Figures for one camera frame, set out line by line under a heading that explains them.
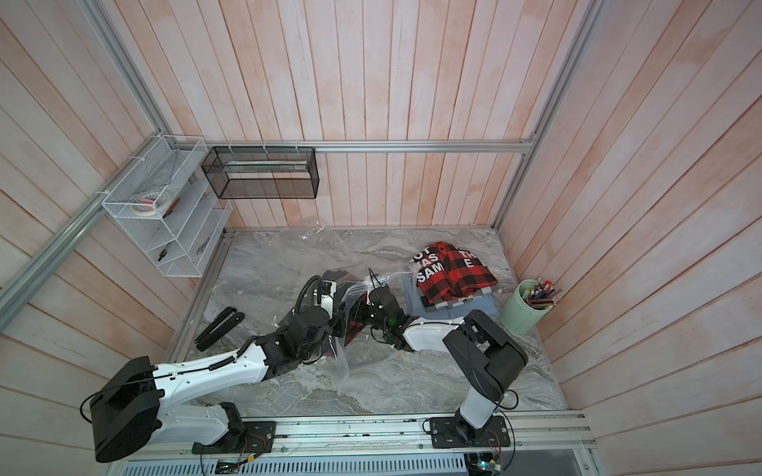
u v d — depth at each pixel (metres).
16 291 0.51
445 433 0.73
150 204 0.71
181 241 0.78
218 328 0.91
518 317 0.84
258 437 0.73
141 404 0.41
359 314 0.79
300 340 0.59
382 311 0.70
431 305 0.94
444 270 0.98
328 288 0.70
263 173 1.05
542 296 0.81
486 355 0.47
